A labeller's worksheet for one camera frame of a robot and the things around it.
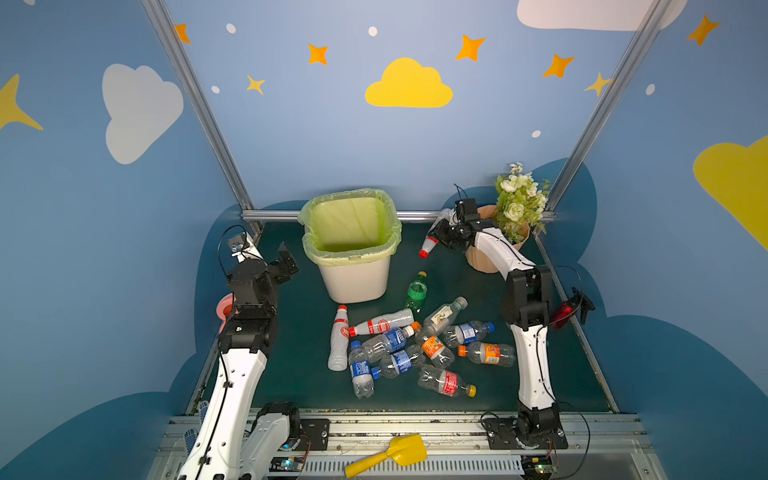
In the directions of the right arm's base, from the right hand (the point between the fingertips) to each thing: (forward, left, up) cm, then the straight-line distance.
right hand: (433, 232), depth 104 cm
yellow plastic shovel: (-64, +8, -12) cm, 66 cm away
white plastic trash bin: (-23, +24, -1) cm, 33 cm away
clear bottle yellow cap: (-49, -2, -7) cm, 49 cm away
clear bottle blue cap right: (-34, -9, -8) cm, 36 cm away
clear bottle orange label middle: (-40, +1, -7) cm, 40 cm away
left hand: (-29, +43, +21) cm, 56 cm away
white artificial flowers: (-4, -24, +18) cm, 30 cm away
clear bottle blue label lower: (-44, +10, -7) cm, 46 cm away
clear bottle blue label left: (-47, +21, -7) cm, 52 cm away
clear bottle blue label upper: (-40, +17, -6) cm, 44 cm away
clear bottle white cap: (-30, -1, -7) cm, 31 cm away
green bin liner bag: (-5, +29, +5) cm, 30 cm away
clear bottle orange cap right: (-40, -15, -8) cm, 43 cm away
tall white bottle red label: (-44, +28, -7) cm, 53 cm away
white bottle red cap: (-5, +1, -1) cm, 5 cm away
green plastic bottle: (-17, +5, -14) cm, 23 cm away
